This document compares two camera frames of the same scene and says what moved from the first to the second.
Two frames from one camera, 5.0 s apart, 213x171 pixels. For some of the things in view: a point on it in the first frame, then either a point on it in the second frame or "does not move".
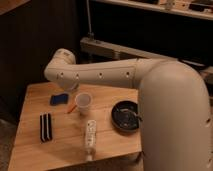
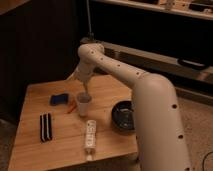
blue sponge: (59, 99) does not move
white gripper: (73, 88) to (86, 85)
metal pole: (90, 33) does not move
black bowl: (126, 116) does not move
